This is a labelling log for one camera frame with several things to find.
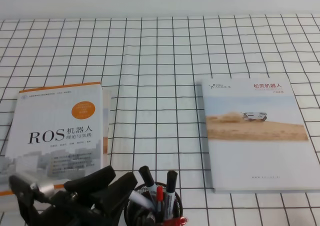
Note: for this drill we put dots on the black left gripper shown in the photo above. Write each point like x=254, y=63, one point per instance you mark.
x=83, y=202

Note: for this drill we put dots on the white paint marker pen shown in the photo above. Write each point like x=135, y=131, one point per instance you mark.
x=141, y=200

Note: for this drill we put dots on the red capped pen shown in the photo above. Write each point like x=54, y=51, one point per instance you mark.
x=159, y=198

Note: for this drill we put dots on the red pen at rim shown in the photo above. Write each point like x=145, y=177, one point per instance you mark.
x=178, y=221

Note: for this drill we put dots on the black marker left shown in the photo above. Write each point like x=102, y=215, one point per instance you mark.
x=149, y=182

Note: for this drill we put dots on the black marker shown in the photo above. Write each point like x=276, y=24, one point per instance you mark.
x=170, y=192
x=149, y=182

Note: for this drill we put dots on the white ROS robotics textbook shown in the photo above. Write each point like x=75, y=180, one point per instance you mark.
x=56, y=134

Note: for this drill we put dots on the black marker right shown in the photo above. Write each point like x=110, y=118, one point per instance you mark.
x=170, y=192

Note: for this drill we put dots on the book under ROS textbook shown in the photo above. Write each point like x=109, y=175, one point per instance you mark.
x=106, y=101

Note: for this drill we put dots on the white AgileX product brochure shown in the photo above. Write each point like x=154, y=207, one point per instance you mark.
x=257, y=138

